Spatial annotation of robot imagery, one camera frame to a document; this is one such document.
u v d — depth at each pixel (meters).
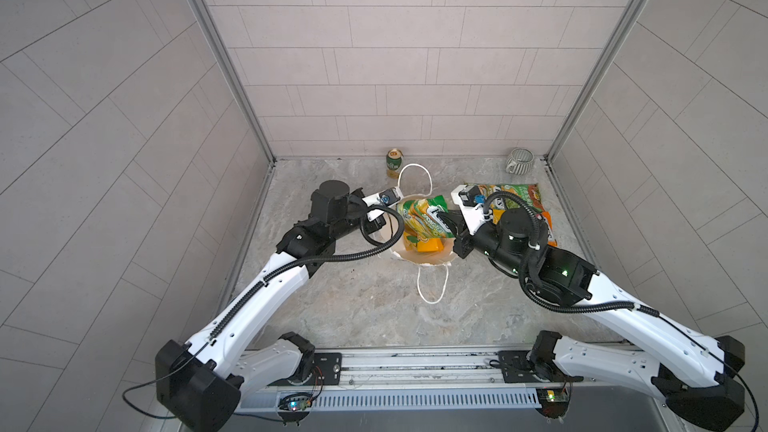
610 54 0.87
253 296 0.44
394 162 1.05
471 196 0.51
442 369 0.73
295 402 0.65
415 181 1.11
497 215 0.99
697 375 0.38
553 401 0.68
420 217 0.64
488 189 1.02
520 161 1.14
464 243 0.55
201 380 0.36
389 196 0.57
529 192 1.03
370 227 0.61
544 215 1.02
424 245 0.82
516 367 0.71
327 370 0.71
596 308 0.43
